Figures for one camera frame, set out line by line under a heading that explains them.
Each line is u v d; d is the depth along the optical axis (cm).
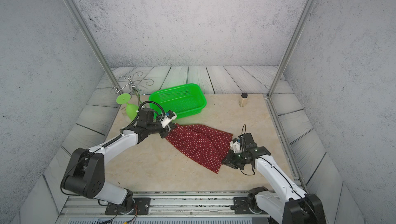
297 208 40
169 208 74
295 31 87
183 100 118
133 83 88
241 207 71
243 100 109
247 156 60
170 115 76
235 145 78
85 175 43
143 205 73
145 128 69
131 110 85
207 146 88
